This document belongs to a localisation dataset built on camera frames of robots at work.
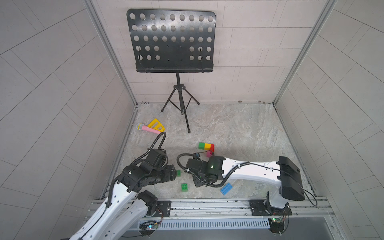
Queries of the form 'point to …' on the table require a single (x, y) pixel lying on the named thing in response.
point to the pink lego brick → (209, 154)
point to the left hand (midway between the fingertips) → (175, 173)
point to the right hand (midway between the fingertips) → (197, 183)
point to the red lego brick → (212, 147)
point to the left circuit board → (148, 225)
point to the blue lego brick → (225, 189)
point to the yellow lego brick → (207, 146)
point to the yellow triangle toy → (156, 124)
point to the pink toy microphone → (140, 126)
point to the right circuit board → (276, 225)
